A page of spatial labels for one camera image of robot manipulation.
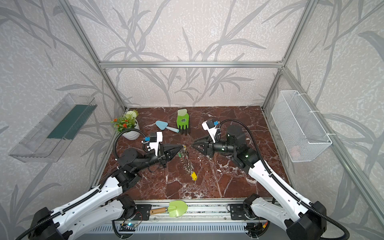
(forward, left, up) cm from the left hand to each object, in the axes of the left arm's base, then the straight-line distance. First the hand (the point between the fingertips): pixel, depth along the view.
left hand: (182, 145), depth 61 cm
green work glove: (+39, +6, -33) cm, 52 cm away
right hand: (+4, -5, -2) cm, 6 cm away
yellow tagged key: (-8, -5, -13) cm, 16 cm away
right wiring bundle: (-27, -36, -37) cm, 58 cm away
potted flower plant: (+28, +39, -21) cm, 52 cm away
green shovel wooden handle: (-19, +5, -31) cm, 37 cm away
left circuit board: (-26, +27, -35) cm, 51 cm away
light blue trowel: (+35, +21, -34) cm, 53 cm away
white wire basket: (+5, -50, +3) cm, 50 cm away
